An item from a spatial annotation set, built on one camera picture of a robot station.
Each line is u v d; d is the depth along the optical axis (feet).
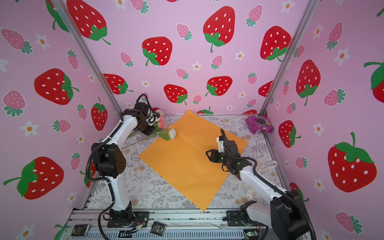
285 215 1.34
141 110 2.43
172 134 3.22
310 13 2.30
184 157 3.40
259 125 3.52
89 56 2.81
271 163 3.12
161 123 3.64
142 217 2.45
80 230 2.29
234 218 2.40
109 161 1.71
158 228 2.30
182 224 2.40
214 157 2.40
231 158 2.10
